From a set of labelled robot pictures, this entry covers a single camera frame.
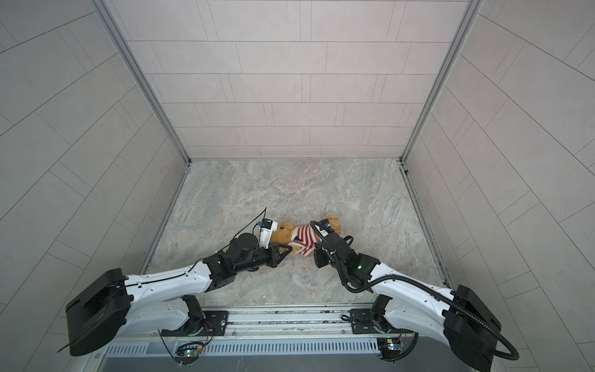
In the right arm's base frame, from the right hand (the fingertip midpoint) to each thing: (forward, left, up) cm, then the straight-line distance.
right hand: (313, 248), depth 81 cm
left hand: (-3, +5, +5) cm, 8 cm away
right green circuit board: (-29, -20, -8) cm, 36 cm away
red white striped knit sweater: (+3, +3, +3) cm, 6 cm away
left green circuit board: (-27, +37, -3) cm, 46 cm away
